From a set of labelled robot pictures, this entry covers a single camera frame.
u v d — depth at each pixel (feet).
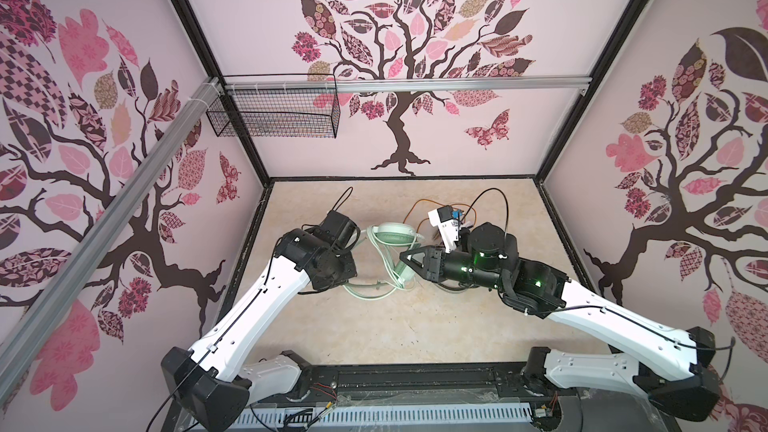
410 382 2.48
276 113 4.00
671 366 1.28
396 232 2.24
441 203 3.73
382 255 2.24
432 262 1.72
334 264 2.06
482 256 1.50
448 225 1.83
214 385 1.18
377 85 3.03
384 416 2.29
